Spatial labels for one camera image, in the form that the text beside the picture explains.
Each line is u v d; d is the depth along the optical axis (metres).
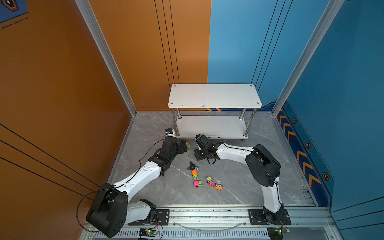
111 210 0.41
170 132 0.74
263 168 0.52
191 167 0.89
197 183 0.82
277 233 0.70
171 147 0.66
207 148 0.74
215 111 1.24
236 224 0.72
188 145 0.97
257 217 0.72
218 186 0.81
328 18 0.72
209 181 0.83
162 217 0.73
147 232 0.71
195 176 0.85
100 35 0.79
